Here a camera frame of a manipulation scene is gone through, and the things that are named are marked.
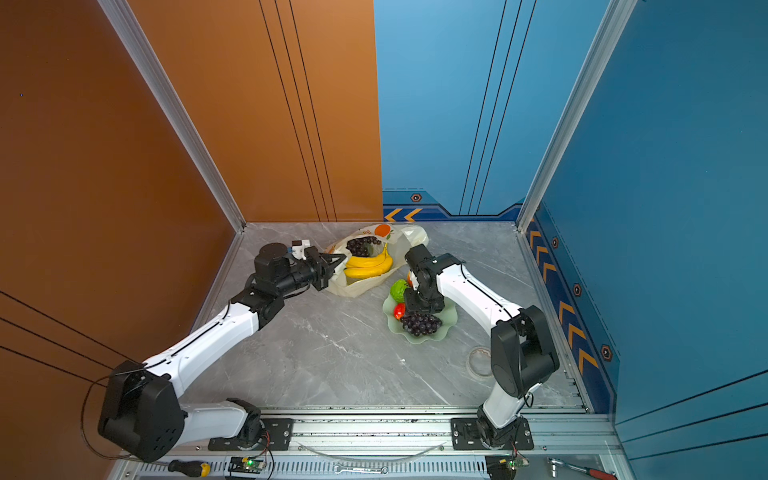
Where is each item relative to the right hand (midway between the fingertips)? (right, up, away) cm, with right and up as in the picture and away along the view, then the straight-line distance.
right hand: (412, 311), depth 86 cm
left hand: (-17, +17, -10) cm, 26 cm away
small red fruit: (-4, -1, +5) cm, 6 cm away
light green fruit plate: (+11, -2, +1) cm, 11 cm away
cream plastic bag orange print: (-4, +21, +8) cm, 23 cm away
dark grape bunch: (-18, +19, +21) cm, 34 cm away
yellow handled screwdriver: (-52, -32, -19) cm, 64 cm away
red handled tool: (+41, -34, -18) cm, 56 cm away
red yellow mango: (-1, +9, +1) cm, 9 cm away
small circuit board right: (+23, -32, -16) cm, 43 cm away
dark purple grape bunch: (+3, -4, +1) cm, 5 cm away
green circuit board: (-41, -34, -15) cm, 55 cm away
